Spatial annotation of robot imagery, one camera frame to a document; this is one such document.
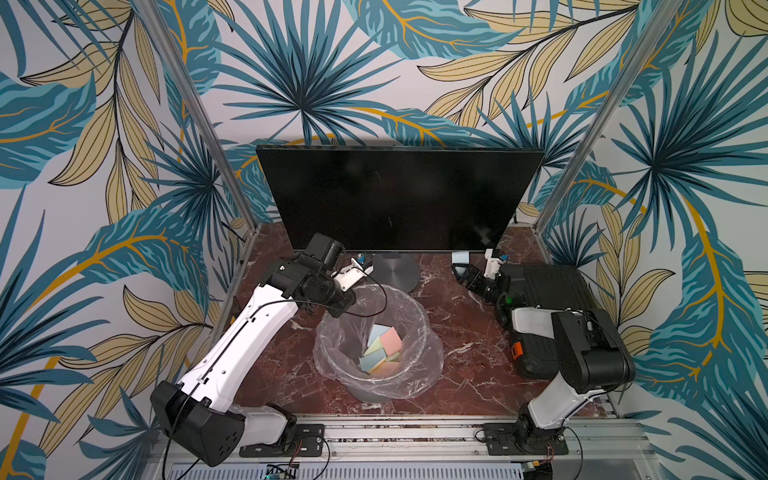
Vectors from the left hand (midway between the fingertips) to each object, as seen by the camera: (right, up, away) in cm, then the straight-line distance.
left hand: (345, 301), depth 73 cm
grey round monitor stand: (+14, +6, +32) cm, 35 cm away
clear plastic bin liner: (+14, -12, -14) cm, 23 cm away
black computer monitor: (0, +31, +32) cm, 45 cm away
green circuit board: (-17, -41, -3) cm, 44 cm away
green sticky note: (+7, -13, +7) cm, 16 cm away
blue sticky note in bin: (+8, -9, +6) cm, 13 cm away
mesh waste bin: (+9, -13, +5) cm, 17 cm away
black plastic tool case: (+60, +2, +20) cm, 63 cm away
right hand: (+33, +7, +20) cm, 39 cm away
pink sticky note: (+11, -11, +6) cm, 17 cm away
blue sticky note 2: (+6, -16, +3) cm, 17 cm away
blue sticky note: (+32, +11, +17) cm, 38 cm away
